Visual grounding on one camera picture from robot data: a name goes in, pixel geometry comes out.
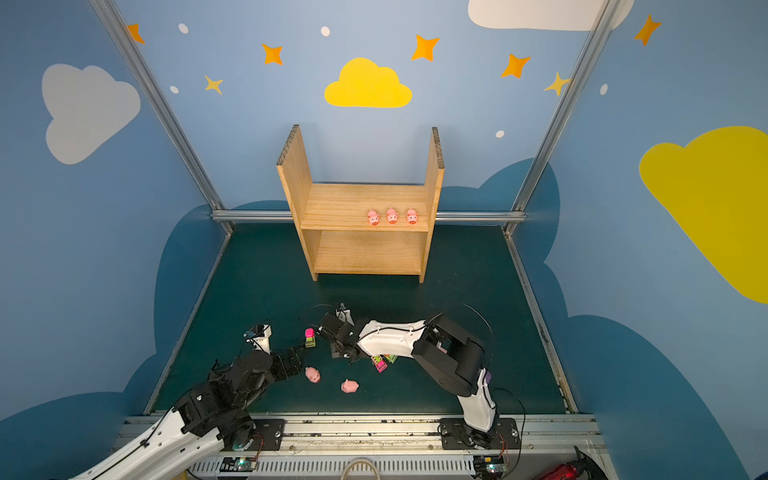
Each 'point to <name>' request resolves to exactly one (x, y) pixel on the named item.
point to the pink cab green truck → (310, 338)
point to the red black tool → (583, 468)
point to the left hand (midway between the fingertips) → (298, 353)
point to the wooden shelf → (375, 228)
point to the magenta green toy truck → (380, 363)
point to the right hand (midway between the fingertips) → (344, 339)
